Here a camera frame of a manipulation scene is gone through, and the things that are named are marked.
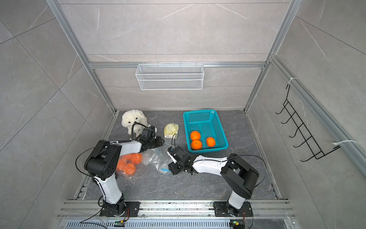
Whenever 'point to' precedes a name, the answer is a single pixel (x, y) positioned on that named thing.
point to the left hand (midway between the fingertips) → (164, 139)
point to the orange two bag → (195, 135)
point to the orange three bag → (210, 141)
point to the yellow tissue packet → (170, 129)
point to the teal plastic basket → (203, 131)
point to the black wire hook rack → (302, 131)
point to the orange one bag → (196, 144)
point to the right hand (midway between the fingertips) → (173, 165)
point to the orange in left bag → (136, 158)
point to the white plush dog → (131, 116)
